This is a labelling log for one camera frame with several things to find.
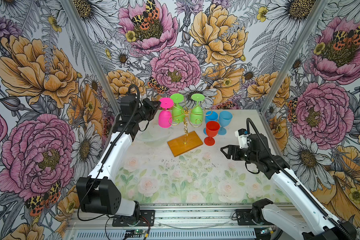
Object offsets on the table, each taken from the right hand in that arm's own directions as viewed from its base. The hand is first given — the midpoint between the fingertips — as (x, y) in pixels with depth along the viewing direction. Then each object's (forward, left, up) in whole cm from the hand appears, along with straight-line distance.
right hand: (227, 154), depth 77 cm
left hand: (+19, +32, +17) cm, 41 cm away
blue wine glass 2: (+27, -5, -3) cm, 27 cm away
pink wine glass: (+19, +32, +6) cm, 38 cm away
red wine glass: (+19, +4, -3) cm, 20 cm away
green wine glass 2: (+20, +14, +9) cm, 26 cm away
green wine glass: (+18, +24, +11) cm, 32 cm away
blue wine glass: (+31, +4, -4) cm, 32 cm away
